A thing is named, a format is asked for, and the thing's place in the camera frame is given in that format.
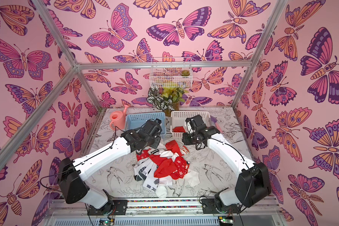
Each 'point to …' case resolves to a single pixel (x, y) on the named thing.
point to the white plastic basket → (178, 119)
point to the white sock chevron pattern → (144, 172)
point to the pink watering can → (117, 119)
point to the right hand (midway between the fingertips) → (185, 138)
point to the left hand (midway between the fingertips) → (158, 137)
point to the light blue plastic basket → (135, 121)
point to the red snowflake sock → (141, 154)
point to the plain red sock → (165, 165)
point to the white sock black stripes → (162, 151)
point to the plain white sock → (192, 177)
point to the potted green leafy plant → (167, 99)
